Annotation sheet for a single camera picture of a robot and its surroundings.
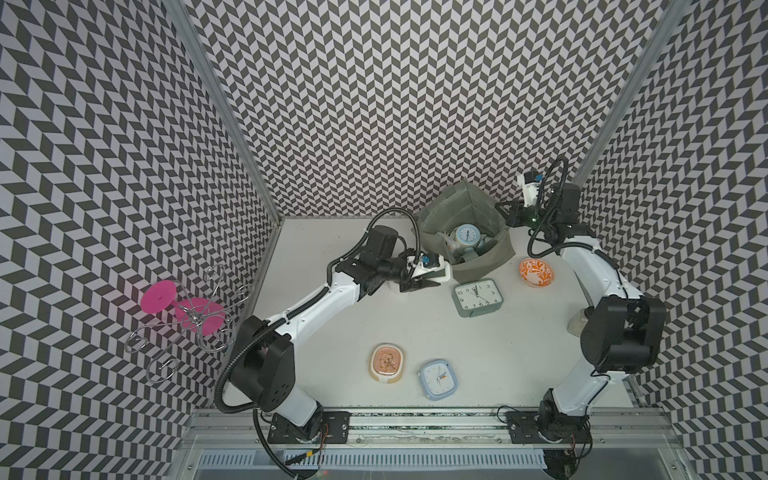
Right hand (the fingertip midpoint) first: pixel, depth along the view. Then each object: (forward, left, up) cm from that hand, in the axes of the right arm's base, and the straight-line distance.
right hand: (498, 208), depth 85 cm
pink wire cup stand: (-36, +68, +6) cm, 77 cm away
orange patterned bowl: (-7, -17, -24) cm, 30 cm away
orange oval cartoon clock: (-36, +33, -23) cm, 54 cm away
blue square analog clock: (-40, +19, -24) cm, 50 cm away
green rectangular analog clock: (-16, +5, -24) cm, 30 cm away
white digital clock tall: (-26, +25, +7) cm, 36 cm away
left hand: (-18, +20, -5) cm, 27 cm away
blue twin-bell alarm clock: (+2, +6, -15) cm, 16 cm away
